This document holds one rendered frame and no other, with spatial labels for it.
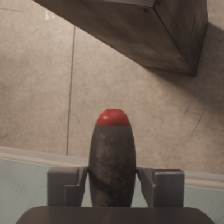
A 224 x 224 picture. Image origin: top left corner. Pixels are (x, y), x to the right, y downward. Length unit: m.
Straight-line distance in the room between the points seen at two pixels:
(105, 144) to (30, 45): 1.44
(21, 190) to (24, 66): 1.28
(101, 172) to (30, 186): 0.17
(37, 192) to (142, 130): 1.01
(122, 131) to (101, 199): 0.04
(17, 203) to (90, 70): 1.10
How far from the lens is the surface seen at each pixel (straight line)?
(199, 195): 0.26
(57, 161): 0.30
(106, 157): 0.15
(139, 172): 0.16
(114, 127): 0.16
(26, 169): 0.32
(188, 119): 1.26
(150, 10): 0.45
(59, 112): 1.45
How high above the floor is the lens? 1.25
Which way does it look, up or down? 70 degrees down
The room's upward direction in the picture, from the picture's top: 89 degrees counter-clockwise
